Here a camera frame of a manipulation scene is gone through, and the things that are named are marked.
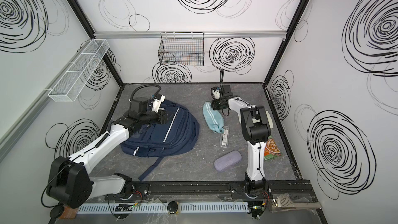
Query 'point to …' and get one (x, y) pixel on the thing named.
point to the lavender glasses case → (227, 160)
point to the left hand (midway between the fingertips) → (172, 113)
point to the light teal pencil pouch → (213, 118)
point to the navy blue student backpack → (178, 135)
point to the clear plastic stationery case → (225, 137)
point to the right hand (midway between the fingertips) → (212, 104)
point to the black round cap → (57, 211)
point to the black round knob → (172, 207)
